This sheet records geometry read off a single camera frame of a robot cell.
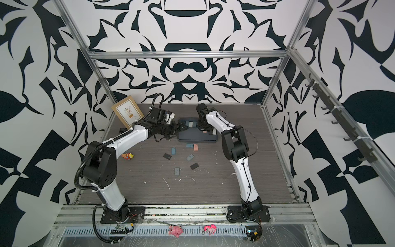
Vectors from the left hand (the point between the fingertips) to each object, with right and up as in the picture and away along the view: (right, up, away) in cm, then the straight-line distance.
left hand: (182, 128), depth 89 cm
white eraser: (+20, -3, +14) cm, 25 cm away
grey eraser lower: (-3, -24, -2) cm, 25 cm away
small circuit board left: (-25, -44, -20) cm, 54 cm away
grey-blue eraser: (+4, -18, +5) cm, 19 cm away
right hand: (+12, +1, +16) cm, 20 cm away
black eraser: (+7, -22, +2) cm, 23 cm away
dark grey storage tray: (+5, -5, +15) cm, 17 cm away
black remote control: (-41, -2, +13) cm, 43 cm away
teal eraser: (+3, -11, +8) cm, 14 cm away
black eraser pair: (-10, -17, +5) cm, 21 cm away
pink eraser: (+7, -12, +8) cm, 16 cm away
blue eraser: (-6, -14, +6) cm, 17 cm away
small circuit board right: (+33, -47, -17) cm, 60 cm away
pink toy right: (+14, -45, -19) cm, 51 cm away
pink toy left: (-1, -44, -21) cm, 49 cm away
